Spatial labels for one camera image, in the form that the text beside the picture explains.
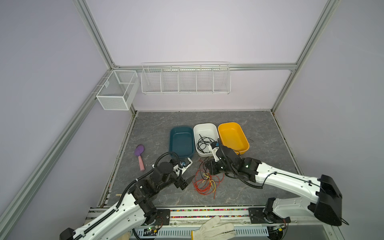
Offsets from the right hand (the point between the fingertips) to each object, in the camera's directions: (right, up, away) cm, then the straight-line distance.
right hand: (205, 166), depth 75 cm
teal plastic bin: (-15, +10, +25) cm, 31 cm away
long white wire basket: (-12, +52, +23) cm, 58 cm away
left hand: (-9, -1, -1) cm, 9 cm away
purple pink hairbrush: (-42, +4, +21) cm, 48 cm away
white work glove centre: (+1, -29, -6) cm, 30 cm away
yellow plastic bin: (+20, +14, +29) cm, 38 cm away
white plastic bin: (+1, +14, +30) cm, 34 cm away
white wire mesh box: (-57, +44, +23) cm, 76 cm away
